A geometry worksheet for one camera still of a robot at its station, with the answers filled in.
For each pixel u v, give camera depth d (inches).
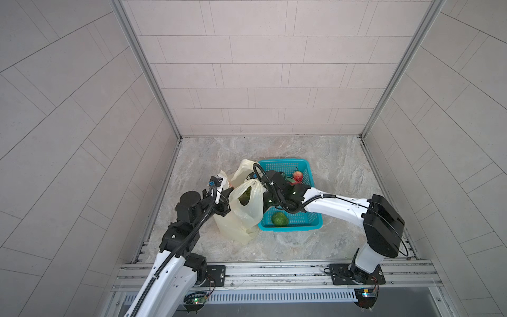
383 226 17.2
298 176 36.9
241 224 29.1
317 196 21.0
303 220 33.4
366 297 26.7
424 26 29.6
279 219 31.7
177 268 18.9
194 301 25.3
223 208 24.3
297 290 27.3
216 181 22.9
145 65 33.5
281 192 24.0
